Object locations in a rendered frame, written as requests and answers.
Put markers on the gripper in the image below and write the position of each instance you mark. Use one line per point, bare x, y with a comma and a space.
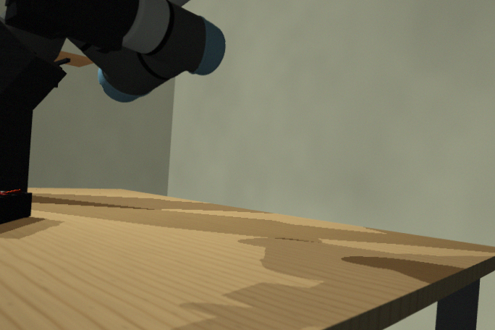
78, 19

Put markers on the black power strip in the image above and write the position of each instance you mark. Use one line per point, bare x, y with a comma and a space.
14, 205

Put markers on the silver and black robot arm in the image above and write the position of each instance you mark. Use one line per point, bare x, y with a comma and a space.
165, 39

